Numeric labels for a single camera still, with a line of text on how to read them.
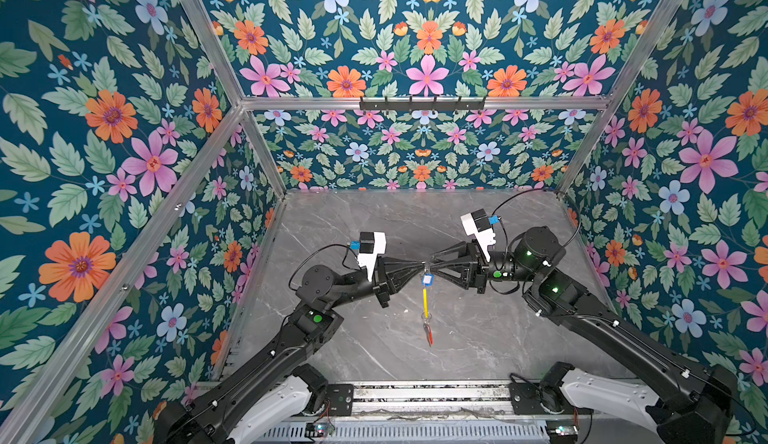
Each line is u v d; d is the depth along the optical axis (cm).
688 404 39
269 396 56
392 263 57
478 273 52
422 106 93
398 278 58
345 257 54
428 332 66
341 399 74
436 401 75
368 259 52
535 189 123
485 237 52
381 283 53
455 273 56
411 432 70
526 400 73
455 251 57
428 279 61
